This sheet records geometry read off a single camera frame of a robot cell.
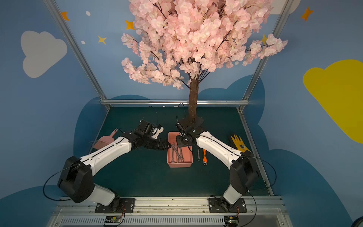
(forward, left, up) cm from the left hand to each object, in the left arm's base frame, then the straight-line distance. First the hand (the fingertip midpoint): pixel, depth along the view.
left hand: (166, 144), depth 83 cm
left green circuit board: (-37, +25, -14) cm, 47 cm away
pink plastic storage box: (-2, -10, -14) cm, 17 cm away
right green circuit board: (-36, -37, -16) cm, 54 cm away
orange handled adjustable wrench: (-3, -25, -12) cm, 28 cm away
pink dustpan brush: (+10, +47, -15) cm, 50 cm away
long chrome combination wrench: (-3, -21, -13) cm, 25 cm away
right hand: (+3, -10, 0) cm, 11 cm away
